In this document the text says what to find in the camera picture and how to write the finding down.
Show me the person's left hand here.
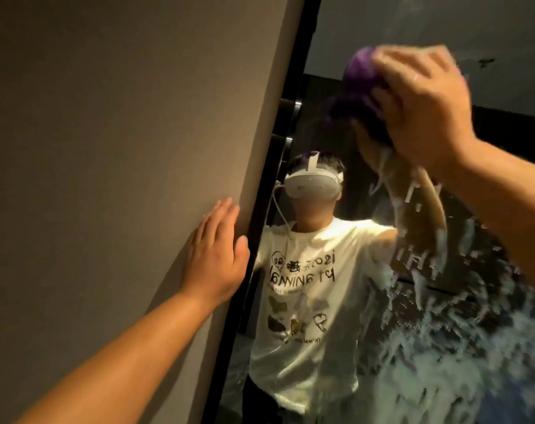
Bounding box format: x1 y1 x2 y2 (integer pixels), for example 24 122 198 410
179 197 252 307

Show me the person's right forearm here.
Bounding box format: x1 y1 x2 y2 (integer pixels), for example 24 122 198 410
440 136 535 310

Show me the tall black-framed wall mirror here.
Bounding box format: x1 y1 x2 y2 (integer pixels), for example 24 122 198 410
201 0 535 424

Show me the purple cleaning cloth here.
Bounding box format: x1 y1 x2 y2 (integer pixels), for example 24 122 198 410
341 46 390 107

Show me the person's right hand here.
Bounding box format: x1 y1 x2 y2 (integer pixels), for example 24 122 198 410
351 42 478 173

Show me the white foam smear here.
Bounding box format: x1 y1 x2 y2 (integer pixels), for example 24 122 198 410
355 150 535 424

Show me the person's left forearm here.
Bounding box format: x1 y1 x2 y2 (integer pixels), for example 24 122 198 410
13 289 220 424

